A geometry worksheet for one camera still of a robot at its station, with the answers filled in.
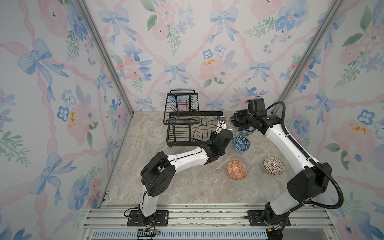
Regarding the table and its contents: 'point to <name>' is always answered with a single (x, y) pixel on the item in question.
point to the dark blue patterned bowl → (241, 143)
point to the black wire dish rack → (186, 125)
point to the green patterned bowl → (203, 132)
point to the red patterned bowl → (237, 170)
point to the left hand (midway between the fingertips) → (224, 125)
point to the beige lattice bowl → (273, 166)
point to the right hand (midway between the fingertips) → (229, 114)
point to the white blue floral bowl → (248, 131)
